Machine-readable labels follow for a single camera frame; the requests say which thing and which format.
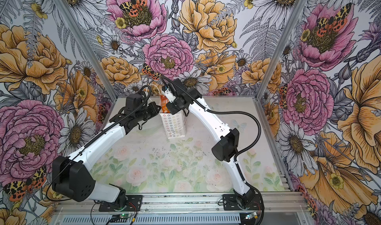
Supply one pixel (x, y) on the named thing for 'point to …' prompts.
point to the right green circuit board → (252, 215)
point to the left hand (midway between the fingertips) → (161, 111)
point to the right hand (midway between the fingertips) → (173, 111)
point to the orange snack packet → (164, 100)
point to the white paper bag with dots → (174, 125)
